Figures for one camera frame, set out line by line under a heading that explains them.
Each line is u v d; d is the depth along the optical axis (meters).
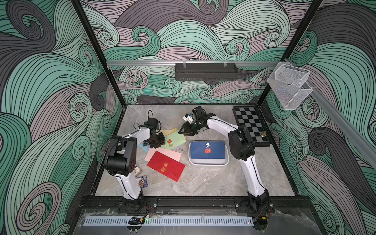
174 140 0.95
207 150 0.90
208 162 0.90
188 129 0.86
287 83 0.79
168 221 0.70
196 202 0.75
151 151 0.92
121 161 0.48
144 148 0.95
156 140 0.84
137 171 0.83
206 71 0.98
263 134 0.95
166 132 1.02
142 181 0.80
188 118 0.94
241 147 0.59
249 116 1.08
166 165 0.87
